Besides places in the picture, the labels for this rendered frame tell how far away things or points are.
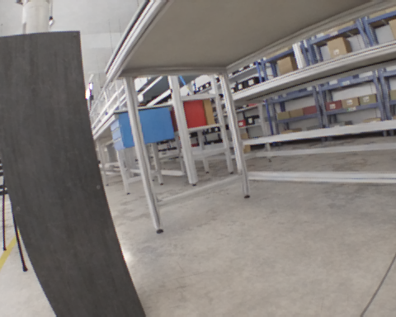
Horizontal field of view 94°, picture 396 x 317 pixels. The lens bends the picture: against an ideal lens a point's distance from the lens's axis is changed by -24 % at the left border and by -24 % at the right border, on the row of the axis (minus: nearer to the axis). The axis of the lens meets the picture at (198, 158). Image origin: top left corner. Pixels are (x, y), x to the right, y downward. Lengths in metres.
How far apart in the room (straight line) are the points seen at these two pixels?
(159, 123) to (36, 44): 2.03
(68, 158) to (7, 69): 0.27
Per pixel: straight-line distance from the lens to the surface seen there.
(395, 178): 1.24
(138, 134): 1.37
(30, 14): 0.83
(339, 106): 4.48
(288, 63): 5.07
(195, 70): 1.64
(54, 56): 0.66
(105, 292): 0.69
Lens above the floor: 0.49
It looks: 5 degrees down
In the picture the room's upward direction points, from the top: 11 degrees counter-clockwise
